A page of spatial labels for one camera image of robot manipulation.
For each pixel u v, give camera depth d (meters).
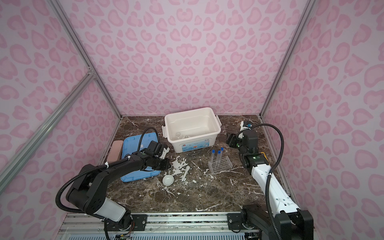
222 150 1.01
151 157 0.71
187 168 0.90
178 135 0.99
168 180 0.86
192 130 1.11
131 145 1.04
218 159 0.90
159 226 0.73
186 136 0.97
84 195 0.44
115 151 0.98
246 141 0.59
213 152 1.01
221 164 0.93
